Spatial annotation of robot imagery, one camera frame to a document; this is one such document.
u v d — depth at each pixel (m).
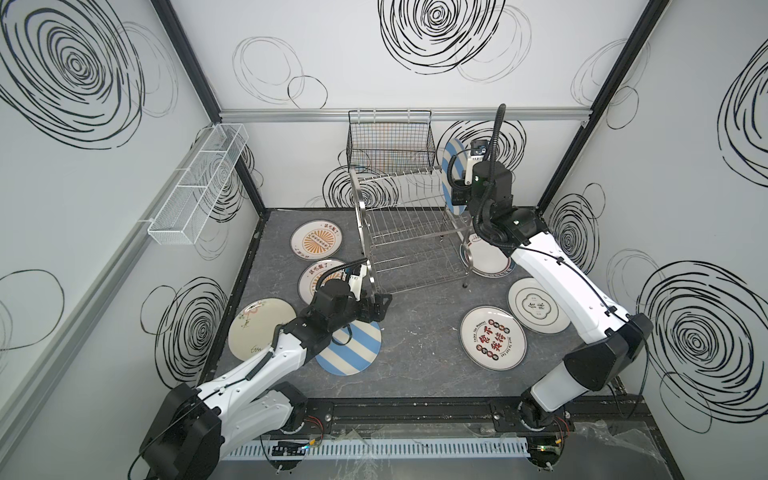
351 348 0.84
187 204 0.74
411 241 0.71
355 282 0.72
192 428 0.39
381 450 0.96
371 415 0.75
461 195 0.64
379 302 0.71
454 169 0.59
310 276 0.99
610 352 0.40
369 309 0.70
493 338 0.87
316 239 1.11
